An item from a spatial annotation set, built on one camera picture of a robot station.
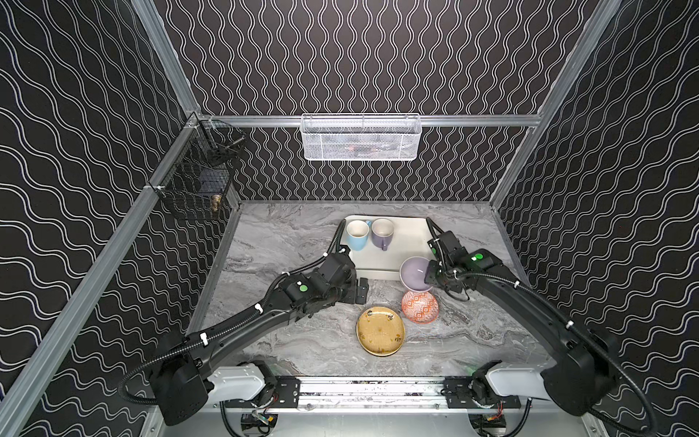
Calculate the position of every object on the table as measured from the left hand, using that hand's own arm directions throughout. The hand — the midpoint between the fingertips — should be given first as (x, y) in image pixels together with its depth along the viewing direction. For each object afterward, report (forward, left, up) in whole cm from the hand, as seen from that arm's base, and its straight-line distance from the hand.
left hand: (356, 281), depth 77 cm
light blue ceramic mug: (+28, +1, -11) cm, 30 cm away
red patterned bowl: (+1, -20, -18) cm, 27 cm away
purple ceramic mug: (+32, -9, -16) cm, 36 cm away
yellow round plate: (-8, -7, -17) cm, 20 cm away
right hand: (+5, -23, -5) cm, 24 cm away
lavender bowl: (+7, -17, -7) cm, 20 cm away
